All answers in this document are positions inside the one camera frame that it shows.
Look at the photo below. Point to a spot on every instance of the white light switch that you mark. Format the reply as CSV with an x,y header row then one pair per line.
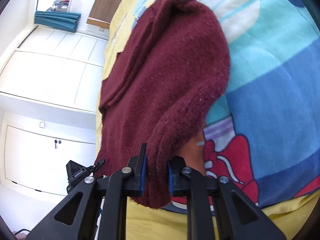
x,y
42,124

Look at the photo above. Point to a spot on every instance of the wooden bed headboard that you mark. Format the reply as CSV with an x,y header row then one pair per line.
x,y
102,13

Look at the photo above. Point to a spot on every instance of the white room door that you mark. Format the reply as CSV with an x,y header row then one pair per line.
x,y
39,162

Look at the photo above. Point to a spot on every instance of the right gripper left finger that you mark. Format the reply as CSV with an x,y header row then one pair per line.
x,y
96,208

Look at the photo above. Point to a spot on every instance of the dark red knit sweater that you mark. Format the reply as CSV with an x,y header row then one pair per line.
x,y
173,68

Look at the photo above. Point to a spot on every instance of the white built-in wardrobe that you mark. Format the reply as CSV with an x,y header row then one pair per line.
x,y
56,67

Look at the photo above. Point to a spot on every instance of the teal left curtain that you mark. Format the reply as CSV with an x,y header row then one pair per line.
x,y
66,21

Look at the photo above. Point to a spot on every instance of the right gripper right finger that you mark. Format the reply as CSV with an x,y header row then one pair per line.
x,y
217,206

